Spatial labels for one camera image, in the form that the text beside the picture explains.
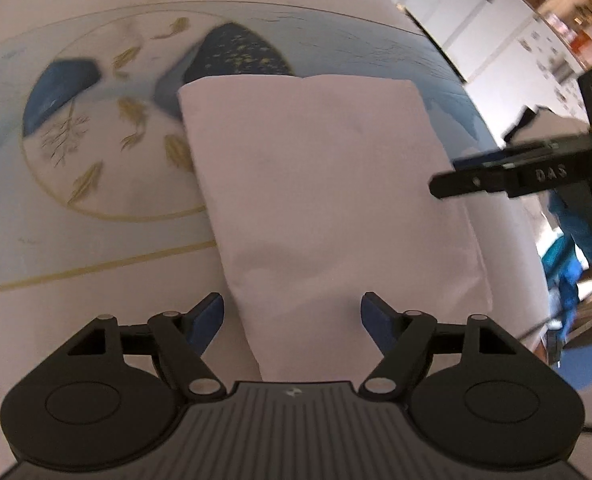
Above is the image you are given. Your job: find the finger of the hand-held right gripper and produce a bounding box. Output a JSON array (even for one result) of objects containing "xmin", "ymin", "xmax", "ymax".
[
  {"xmin": 429, "ymin": 162, "xmax": 519, "ymax": 200},
  {"xmin": 452, "ymin": 141, "xmax": 559, "ymax": 169}
]

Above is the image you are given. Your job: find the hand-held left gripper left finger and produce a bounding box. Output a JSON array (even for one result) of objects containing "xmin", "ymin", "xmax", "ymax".
[{"xmin": 67, "ymin": 291, "xmax": 227, "ymax": 402}]

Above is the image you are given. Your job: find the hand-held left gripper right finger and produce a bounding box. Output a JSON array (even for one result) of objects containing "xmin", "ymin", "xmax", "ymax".
[{"xmin": 360, "ymin": 290, "xmax": 522, "ymax": 404}]

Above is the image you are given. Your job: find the white t-shirt navy collar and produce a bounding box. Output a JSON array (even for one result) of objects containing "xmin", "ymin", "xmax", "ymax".
[{"xmin": 176, "ymin": 74, "xmax": 495, "ymax": 385}]

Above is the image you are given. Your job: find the white cabinet with stickers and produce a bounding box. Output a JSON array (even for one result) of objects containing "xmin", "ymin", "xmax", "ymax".
[{"xmin": 400, "ymin": 0, "xmax": 592, "ymax": 127}]

